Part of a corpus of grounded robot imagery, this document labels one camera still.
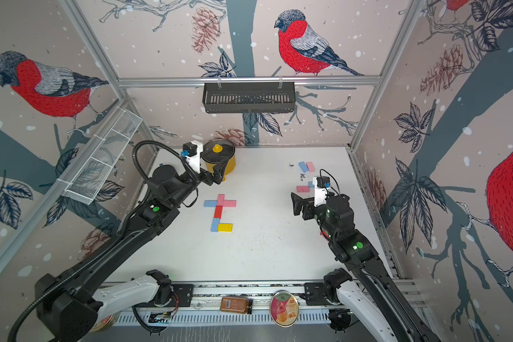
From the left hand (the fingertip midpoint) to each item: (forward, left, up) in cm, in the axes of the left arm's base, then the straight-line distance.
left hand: (218, 149), depth 67 cm
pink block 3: (+24, -40, -38) cm, 60 cm away
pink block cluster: (+9, -34, -37) cm, 51 cm away
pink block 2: (+2, +1, -38) cm, 38 cm away
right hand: (-6, -29, -13) cm, 33 cm away
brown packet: (-38, -6, -34) cm, 52 cm away
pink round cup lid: (-39, -21, -35) cm, 57 cm away
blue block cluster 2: (+12, -38, -38) cm, 55 cm away
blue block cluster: (-9, +7, -38) cm, 40 cm away
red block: (-2, +6, -39) cm, 39 cm away
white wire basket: (-2, +54, -17) cm, 57 cm away
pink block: (+4, +6, -38) cm, 39 cm away
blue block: (+26, -36, -40) cm, 60 cm away
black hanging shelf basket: (+48, -7, -11) cm, 50 cm away
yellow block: (-10, +2, -38) cm, 40 cm away
